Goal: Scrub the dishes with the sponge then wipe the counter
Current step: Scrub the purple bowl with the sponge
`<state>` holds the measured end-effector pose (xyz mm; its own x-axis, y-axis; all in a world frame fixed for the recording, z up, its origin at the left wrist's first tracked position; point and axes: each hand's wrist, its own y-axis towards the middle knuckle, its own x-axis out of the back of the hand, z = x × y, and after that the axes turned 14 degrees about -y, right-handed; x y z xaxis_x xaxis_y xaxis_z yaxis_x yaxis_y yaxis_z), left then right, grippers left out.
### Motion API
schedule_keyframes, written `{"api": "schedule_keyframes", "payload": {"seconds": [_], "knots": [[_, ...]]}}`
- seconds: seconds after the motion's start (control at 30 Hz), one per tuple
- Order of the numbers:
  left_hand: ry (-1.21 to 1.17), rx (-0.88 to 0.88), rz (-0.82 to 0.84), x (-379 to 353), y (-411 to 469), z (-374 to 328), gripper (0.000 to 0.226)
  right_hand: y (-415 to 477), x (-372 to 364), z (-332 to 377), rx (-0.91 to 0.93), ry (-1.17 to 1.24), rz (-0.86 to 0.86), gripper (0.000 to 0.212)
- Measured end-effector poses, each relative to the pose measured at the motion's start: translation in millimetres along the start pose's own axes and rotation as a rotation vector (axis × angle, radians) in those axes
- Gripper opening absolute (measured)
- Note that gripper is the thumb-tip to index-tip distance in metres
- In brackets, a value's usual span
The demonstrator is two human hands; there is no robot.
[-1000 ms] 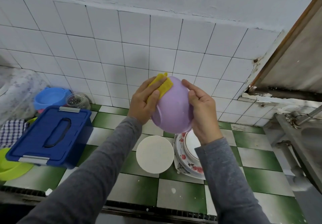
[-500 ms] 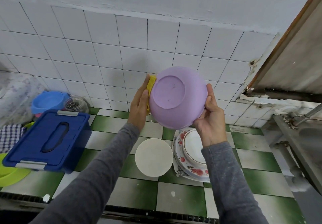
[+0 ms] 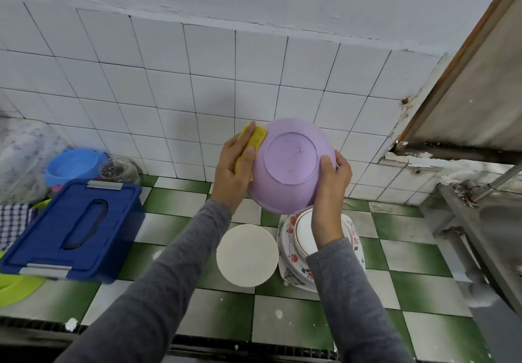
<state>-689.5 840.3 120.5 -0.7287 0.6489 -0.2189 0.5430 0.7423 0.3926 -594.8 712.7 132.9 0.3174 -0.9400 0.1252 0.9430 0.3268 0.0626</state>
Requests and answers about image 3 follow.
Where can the person's left hand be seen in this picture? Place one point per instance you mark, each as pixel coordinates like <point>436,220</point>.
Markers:
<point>232,175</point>

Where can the person's right hand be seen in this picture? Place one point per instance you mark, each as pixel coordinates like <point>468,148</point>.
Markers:
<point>328,204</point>

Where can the purple plastic bowl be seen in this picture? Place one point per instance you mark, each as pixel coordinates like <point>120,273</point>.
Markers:
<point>289,163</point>

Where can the white plastic bowl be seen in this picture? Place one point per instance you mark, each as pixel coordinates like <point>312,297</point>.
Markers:
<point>247,255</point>

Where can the person's right forearm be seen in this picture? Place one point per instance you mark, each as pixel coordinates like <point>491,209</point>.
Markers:
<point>359,306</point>

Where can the glass jar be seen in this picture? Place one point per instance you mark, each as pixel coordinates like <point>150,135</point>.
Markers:
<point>120,169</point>

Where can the blue plastic bowl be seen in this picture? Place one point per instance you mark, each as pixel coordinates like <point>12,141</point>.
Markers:
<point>73,165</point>

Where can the stainless steel sink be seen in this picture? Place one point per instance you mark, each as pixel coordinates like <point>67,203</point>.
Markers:
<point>489,236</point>

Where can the metal faucet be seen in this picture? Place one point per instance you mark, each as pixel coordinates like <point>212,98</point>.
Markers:
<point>493,183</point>

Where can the blue plastic box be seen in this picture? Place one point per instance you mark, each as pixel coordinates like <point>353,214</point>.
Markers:
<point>69,232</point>

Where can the clear plastic bag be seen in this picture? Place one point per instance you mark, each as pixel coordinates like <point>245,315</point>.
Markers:
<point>20,159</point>

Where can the blue white checked cloth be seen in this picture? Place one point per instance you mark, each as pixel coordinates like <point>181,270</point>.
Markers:
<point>12,224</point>

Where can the lime green plastic bowl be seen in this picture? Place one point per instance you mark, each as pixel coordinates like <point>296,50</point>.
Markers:
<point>16,289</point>

